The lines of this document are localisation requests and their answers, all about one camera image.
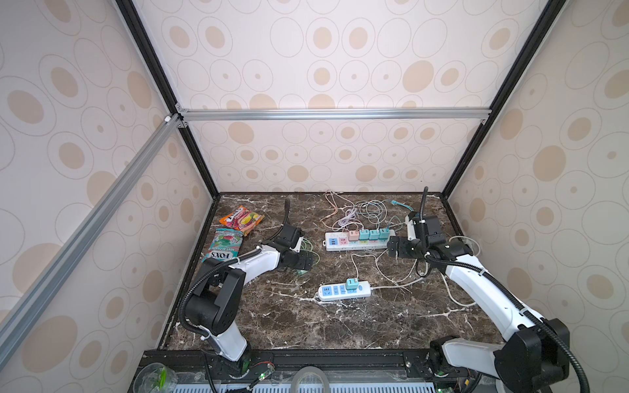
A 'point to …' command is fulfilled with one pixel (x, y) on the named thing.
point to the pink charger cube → (354, 235)
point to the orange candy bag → (242, 219)
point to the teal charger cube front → (364, 236)
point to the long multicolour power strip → (337, 241)
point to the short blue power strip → (339, 291)
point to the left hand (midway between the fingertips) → (309, 257)
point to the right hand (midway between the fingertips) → (401, 243)
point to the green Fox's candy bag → (226, 245)
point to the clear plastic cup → (156, 377)
